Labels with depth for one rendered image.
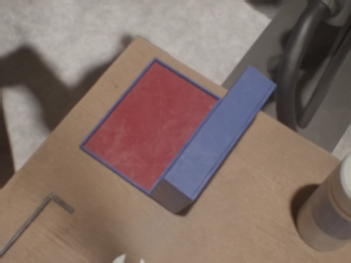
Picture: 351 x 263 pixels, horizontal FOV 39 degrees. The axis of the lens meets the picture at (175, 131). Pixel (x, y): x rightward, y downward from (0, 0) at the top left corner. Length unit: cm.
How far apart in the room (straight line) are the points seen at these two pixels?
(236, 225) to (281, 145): 12
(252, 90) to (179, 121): 14
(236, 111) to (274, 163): 13
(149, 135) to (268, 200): 17
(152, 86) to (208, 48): 61
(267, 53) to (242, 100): 73
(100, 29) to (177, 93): 67
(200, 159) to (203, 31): 82
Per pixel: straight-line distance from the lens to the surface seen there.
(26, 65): 129
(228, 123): 52
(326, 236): 56
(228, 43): 128
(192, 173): 50
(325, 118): 121
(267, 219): 61
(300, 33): 77
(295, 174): 64
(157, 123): 64
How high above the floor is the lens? 106
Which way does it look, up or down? 66 degrees down
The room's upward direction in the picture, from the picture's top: straight up
